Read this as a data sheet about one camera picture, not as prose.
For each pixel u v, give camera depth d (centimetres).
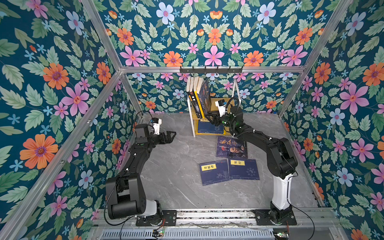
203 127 102
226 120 80
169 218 74
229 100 75
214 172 89
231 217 75
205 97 84
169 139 77
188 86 78
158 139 76
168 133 77
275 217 65
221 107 79
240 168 90
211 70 93
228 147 99
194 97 78
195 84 79
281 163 54
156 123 77
